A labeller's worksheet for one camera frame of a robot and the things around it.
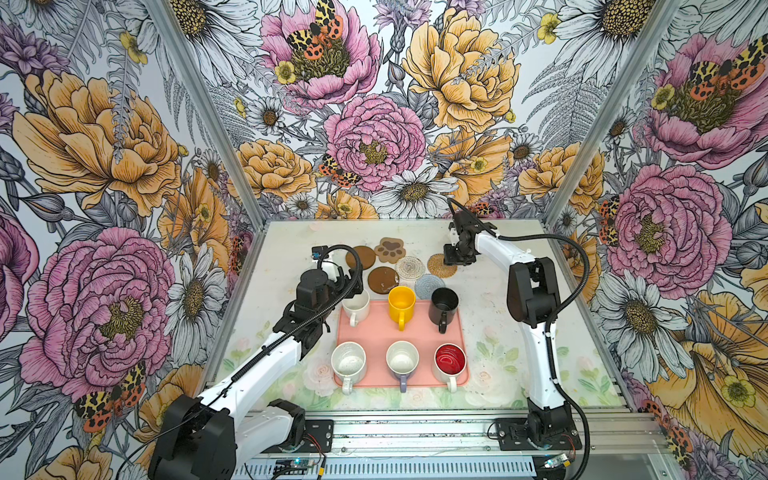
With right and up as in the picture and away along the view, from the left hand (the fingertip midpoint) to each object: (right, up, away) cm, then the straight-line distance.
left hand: (348, 274), depth 83 cm
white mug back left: (+2, -10, +5) cm, 11 cm away
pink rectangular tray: (+7, -18, +9) cm, 22 cm away
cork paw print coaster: (+11, +6, +29) cm, 32 cm away
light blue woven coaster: (+24, -5, +20) cm, 31 cm away
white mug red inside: (+28, -25, +2) cm, 38 cm away
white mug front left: (0, -24, +2) cm, 24 cm away
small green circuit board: (-10, -43, -12) cm, 46 cm away
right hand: (+33, +1, +22) cm, 39 cm away
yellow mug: (+15, -11, +14) cm, 23 cm away
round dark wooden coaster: (+3, +4, +29) cm, 29 cm away
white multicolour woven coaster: (+18, 0, +25) cm, 31 cm away
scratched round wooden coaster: (+8, -4, +22) cm, 24 cm away
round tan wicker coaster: (+28, +1, +25) cm, 37 cm away
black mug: (+27, -10, +10) cm, 31 cm away
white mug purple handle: (+15, -24, +2) cm, 28 cm away
